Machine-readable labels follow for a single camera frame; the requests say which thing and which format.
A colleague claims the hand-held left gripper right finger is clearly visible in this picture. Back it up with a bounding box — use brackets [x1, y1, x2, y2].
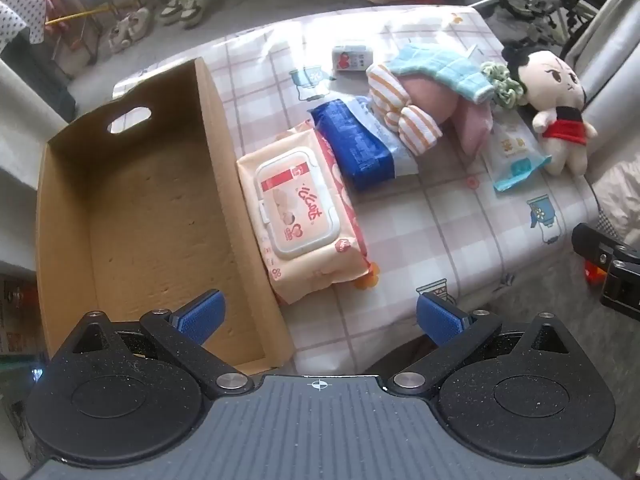
[385, 292, 588, 401]

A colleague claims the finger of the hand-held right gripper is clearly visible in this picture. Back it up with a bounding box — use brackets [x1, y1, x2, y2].
[571, 222, 632, 267]

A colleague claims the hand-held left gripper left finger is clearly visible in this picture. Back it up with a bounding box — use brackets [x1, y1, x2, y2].
[50, 289, 256, 401]

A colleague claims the brown cardboard box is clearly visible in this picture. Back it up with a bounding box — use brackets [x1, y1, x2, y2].
[35, 57, 296, 376]

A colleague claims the blue wipes pack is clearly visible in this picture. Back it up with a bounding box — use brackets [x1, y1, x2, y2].
[307, 96, 418, 192]

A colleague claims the pink cloth pad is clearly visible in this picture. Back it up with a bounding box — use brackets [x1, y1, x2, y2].
[405, 76, 493, 156]

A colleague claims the orange striped towel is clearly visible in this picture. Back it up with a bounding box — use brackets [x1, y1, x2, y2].
[366, 64, 443, 156]

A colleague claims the light blue towel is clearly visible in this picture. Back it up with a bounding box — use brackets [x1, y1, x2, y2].
[387, 44, 496, 106]

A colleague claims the checked tablecloth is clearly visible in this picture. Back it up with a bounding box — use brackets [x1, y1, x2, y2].
[112, 5, 601, 376]

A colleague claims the white teal wipes packet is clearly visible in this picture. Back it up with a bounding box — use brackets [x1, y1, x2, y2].
[482, 120, 551, 193]

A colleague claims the pink wet wipes pack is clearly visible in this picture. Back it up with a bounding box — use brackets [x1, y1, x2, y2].
[236, 120, 373, 306]

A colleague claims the plush doll with red top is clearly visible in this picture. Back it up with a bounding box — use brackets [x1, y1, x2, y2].
[501, 47, 598, 177]

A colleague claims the green scrunchie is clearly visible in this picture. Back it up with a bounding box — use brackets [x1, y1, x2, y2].
[480, 61, 523, 109]

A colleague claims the small white tissue pack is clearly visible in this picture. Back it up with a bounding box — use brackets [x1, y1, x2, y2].
[332, 44, 373, 75]

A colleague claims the black case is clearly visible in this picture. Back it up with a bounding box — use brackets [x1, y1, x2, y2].
[0, 25, 77, 123]

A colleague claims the beige sandal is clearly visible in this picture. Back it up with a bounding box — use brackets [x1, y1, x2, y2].
[107, 16, 133, 54]

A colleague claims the white chunky shoes pair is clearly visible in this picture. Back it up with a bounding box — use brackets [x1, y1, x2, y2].
[125, 7, 152, 41]

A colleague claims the white green sneaker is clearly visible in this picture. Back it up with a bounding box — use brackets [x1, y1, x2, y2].
[180, 0, 208, 29]
[159, 0, 193, 25]

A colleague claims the yellow stick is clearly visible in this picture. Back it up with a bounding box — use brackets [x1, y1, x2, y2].
[45, 4, 121, 26]

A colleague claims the metal drying rack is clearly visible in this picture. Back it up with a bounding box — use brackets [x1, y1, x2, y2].
[47, 0, 151, 65]

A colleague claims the star dotted white cloth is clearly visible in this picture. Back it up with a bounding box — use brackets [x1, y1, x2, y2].
[0, 1, 48, 56]

